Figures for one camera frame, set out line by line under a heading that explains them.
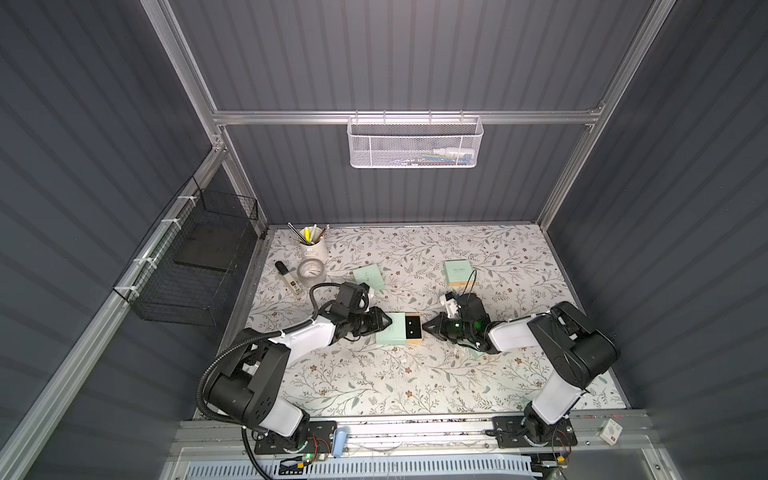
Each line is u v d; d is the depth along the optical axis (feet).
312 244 3.29
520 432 2.32
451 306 2.85
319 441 2.37
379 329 2.63
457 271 3.36
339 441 2.32
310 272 3.47
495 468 2.31
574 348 1.60
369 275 3.35
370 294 2.84
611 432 2.41
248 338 1.55
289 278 3.29
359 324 2.52
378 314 2.70
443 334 2.72
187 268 2.39
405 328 2.92
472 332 2.44
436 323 2.74
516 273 3.47
